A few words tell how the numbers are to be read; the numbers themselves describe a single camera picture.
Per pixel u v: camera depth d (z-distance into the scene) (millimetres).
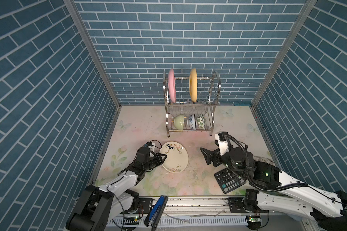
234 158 466
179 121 937
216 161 576
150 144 819
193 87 743
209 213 728
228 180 806
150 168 731
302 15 735
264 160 871
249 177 457
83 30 776
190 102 1050
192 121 937
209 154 561
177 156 912
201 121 937
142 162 675
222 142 539
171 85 724
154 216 693
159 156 773
